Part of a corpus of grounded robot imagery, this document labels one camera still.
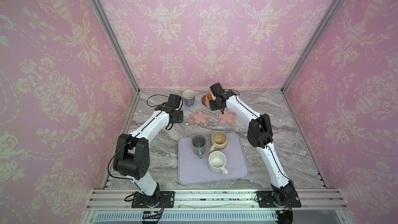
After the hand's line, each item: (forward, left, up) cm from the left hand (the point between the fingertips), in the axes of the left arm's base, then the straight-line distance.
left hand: (178, 117), depth 92 cm
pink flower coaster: (+8, -13, -11) cm, 19 cm away
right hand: (+14, -23, -4) cm, 27 cm away
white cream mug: (-22, -23, -10) cm, 33 cm away
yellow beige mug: (-10, -25, -9) cm, 28 cm away
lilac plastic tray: (-26, -9, -11) cm, 30 cm away
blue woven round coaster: (+19, -8, -11) cm, 23 cm away
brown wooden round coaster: (+24, -15, -11) cm, 31 cm away
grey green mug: (-13, -13, -9) cm, 20 cm away
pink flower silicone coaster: (+6, -32, -9) cm, 34 cm away
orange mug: (+16, -18, +2) cm, 24 cm away
